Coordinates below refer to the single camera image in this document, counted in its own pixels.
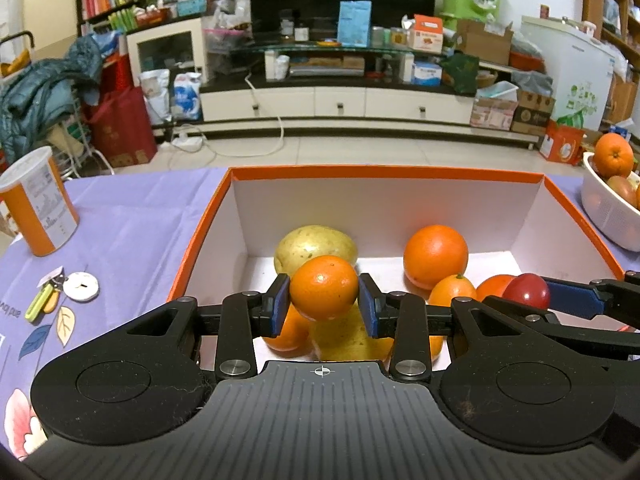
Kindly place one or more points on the large orange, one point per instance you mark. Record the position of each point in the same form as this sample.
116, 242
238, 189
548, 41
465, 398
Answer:
435, 255

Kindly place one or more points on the open cardboard box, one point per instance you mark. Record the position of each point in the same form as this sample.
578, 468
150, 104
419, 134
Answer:
482, 45

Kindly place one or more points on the brown printed carton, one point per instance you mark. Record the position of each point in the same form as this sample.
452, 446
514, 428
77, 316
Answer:
534, 112

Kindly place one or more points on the white glass-door cabinet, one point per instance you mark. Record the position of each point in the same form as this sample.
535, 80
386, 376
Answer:
167, 52

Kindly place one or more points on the teal storage basket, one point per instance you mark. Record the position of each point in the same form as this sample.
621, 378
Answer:
192, 7

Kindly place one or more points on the dark green bag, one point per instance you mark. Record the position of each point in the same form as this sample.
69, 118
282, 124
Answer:
461, 74

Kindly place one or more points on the white container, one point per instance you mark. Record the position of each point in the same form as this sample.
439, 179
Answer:
276, 66

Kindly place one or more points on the white round disc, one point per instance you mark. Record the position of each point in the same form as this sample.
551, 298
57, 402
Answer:
81, 286

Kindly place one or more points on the white and orange carton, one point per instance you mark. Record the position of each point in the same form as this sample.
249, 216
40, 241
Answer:
426, 34

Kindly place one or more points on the pink printed carton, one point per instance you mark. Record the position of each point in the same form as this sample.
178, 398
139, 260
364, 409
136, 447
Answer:
492, 113

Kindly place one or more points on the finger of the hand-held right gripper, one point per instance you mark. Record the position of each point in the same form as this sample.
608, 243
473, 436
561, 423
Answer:
570, 296
565, 327

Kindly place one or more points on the yellow pear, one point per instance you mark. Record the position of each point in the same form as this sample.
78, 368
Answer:
310, 247

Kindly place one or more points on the white power strip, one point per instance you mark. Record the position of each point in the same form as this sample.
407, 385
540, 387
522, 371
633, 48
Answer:
187, 142

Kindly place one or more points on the blue puffer jacket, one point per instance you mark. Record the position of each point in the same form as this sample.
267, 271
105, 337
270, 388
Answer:
40, 95

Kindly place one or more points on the white television cabinet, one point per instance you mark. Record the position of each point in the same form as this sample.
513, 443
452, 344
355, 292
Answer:
340, 102

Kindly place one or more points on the white chest freezer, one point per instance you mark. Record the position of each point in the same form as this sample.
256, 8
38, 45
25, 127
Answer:
570, 70

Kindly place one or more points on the blue and white tissue pack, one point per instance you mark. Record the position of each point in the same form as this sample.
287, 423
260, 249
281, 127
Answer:
426, 73

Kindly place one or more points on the small oval orange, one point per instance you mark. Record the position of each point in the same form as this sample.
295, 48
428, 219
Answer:
452, 291

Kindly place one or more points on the yellow lemon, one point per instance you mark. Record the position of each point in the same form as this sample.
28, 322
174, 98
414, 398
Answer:
345, 344

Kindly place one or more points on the reddish orange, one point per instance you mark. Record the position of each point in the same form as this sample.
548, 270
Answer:
491, 289

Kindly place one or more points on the red cherry tomato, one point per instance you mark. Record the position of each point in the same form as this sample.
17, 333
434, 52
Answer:
525, 290

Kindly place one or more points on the beige standing air conditioner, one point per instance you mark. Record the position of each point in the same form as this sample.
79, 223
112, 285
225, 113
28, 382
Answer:
50, 5

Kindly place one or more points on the white plastic basket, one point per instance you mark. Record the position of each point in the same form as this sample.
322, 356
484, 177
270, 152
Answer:
610, 220

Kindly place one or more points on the blue paper box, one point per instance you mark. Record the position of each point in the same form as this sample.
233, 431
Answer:
354, 22

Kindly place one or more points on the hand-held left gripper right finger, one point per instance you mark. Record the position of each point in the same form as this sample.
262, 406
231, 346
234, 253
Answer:
367, 308

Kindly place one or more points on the orange and white box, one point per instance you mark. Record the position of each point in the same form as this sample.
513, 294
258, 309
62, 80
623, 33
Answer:
562, 144

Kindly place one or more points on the blue and white bag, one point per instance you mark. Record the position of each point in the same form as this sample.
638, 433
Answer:
187, 97

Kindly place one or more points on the orange and white canister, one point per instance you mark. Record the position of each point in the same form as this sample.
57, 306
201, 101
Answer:
40, 210

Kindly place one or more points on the reddish mango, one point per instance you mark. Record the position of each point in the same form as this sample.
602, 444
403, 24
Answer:
624, 190

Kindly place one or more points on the purple floral tablecloth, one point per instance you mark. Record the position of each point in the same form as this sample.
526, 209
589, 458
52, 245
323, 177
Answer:
135, 240

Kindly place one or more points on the red gift bag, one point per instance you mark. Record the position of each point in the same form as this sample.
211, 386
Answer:
122, 130

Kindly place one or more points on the orange cardboard box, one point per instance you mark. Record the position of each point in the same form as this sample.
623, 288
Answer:
375, 210

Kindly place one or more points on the white plastic bag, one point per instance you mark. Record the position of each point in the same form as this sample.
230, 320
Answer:
156, 95

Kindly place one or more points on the wooden bookshelf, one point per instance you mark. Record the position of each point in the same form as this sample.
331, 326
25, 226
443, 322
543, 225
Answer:
612, 5

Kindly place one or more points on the small tangerine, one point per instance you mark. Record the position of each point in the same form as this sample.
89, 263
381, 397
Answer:
325, 287

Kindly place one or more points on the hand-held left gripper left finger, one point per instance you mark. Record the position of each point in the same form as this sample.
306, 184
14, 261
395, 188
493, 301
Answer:
281, 306

